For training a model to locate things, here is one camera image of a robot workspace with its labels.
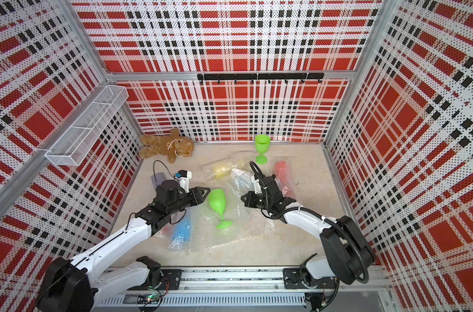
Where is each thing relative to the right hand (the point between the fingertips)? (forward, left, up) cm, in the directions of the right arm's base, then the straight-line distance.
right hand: (244, 198), depth 85 cm
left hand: (+1, +14, +5) cm, 15 cm away
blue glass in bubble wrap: (-16, +25, -2) cm, 30 cm away
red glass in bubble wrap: (+13, -20, -3) cm, 25 cm away
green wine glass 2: (+2, +13, -3) cm, 13 cm away
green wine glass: (+29, -9, +4) cm, 31 cm away
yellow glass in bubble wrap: (+19, +11, -3) cm, 22 cm away
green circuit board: (-36, +34, -9) cm, 50 cm away
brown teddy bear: (+36, +43, -4) cm, 57 cm away
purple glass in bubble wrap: (+17, +48, -10) cm, 52 cm away
